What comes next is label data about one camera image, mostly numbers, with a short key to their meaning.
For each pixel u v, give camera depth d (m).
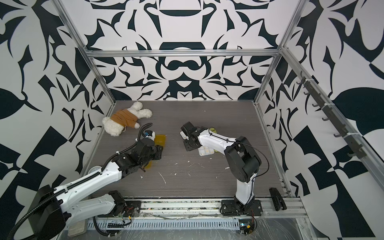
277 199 0.75
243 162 0.49
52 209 0.39
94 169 0.82
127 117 0.99
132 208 0.74
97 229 0.69
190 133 0.72
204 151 0.94
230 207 0.74
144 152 0.61
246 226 0.71
